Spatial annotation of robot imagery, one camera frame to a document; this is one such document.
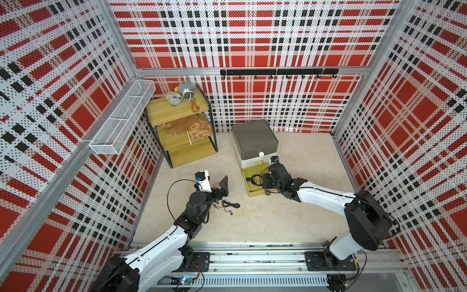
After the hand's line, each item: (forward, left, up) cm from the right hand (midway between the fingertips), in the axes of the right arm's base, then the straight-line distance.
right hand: (269, 175), depth 90 cm
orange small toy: (+24, +36, +25) cm, 50 cm away
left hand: (-5, +23, +8) cm, 25 cm away
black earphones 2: (-11, +27, -9) cm, 31 cm away
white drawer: (+8, +5, +1) cm, 10 cm away
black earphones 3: (-11, +22, -9) cm, 26 cm away
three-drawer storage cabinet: (+25, +7, +10) cm, 28 cm away
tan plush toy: (+18, +36, +17) cm, 43 cm away
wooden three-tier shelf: (+24, +53, -7) cm, 58 cm away
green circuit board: (-42, +40, -9) cm, 59 cm away
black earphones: (+3, +10, -8) cm, 14 cm away
